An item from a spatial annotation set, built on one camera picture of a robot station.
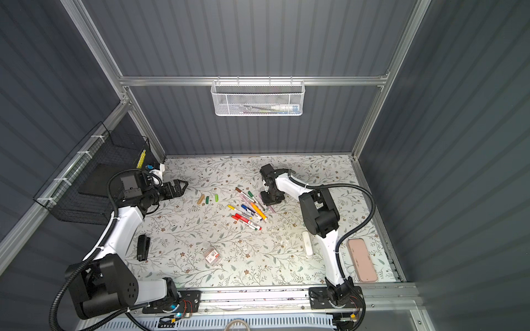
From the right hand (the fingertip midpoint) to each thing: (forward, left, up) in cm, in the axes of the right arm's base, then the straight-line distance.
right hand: (271, 203), depth 100 cm
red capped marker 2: (-7, +18, 0) cm, 19 cm away
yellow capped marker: (-2, +19, 0) cm, 19 cm away
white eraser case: (-21, -15, +2) cm, 26 cm away
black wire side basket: (-14, +64, +32) cm, 73 cm away
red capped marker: (-9, +12, +1) cm, 15 cm away
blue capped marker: (-5, +9, +1) cm, 11 cm away
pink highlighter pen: (+1, +12, +1) cm, 12 cm away
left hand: (-3, +39, +20) cm, 44 cm away
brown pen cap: (+2, +35, +1) cm, 35 cm away
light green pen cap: (+3, +27, +1) cm, 28 cm away
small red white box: (-26, +24, +2) cm, 35 cm away
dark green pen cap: (+2, +32, +1) cm, 32 cm away
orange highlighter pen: (-5, +4, +1) cm, 7 cm away
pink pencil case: (-28, -36, +3) cm, 45 cm away
